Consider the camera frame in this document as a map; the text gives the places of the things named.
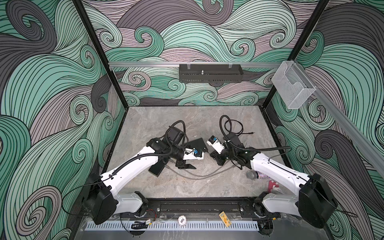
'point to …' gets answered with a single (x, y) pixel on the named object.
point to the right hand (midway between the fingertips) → (211, 154)
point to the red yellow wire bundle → (155, 214)
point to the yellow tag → (225, 219)
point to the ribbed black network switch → (156, 169)
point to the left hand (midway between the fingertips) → (195, 157)
